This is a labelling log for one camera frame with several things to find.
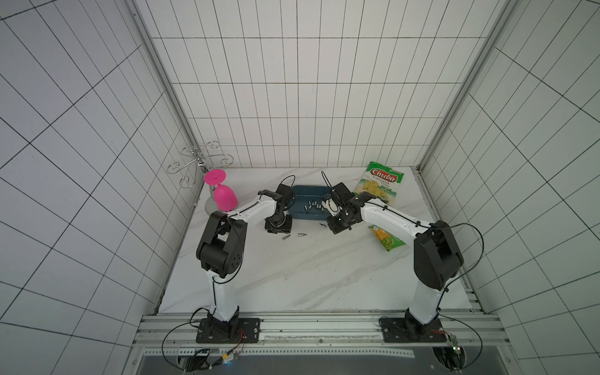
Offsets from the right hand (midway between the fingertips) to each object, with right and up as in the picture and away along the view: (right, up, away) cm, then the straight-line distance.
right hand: (325, 228), depth 90 cm
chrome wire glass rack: (-38, +27, -3) cm, 46 cm away
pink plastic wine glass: (-38, +12, -5) cm, 40 cm away
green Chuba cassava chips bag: (+30, +19, +24) cm, 43 cm away
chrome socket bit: (-9, -4, +5) cm, 11 cm away
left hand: (-18, -3, +3) cm, 18 cm away
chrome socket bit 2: (-4, +9, +14) cm, 17 cm away
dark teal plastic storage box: (-7, +9, +16) cm, 19 cm away
